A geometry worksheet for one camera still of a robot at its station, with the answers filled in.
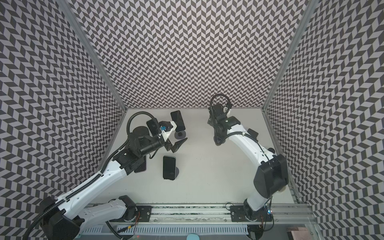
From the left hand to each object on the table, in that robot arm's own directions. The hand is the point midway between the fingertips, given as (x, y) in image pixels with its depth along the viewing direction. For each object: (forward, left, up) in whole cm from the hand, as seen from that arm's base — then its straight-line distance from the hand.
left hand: (180, 130), depth 69 cm
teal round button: (-38, -6, -27) cm, 48 cm away
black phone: (+24, +6, -19) cm, 31 cm away
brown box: (-37, -52, -26) cm, 69 cm away
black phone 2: (-9, +8, -21) cm, 24 cm away
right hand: (+12, -20, -10) cm, 25 cm away
